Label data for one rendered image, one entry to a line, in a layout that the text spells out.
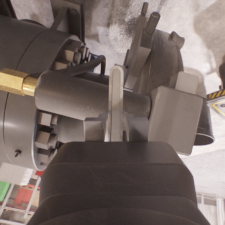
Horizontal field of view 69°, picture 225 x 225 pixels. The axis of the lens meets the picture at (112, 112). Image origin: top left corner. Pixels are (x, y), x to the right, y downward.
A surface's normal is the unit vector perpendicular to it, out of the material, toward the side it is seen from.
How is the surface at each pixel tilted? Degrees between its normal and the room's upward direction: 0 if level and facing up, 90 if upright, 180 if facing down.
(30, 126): 48
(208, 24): 0
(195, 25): 0
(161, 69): 87
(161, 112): 67
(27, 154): 27
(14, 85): 60
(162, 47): 98
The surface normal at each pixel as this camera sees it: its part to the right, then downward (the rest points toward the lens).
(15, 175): 0.26, -0.38
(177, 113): 0.07, -0.04
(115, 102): -0.01, 0.25
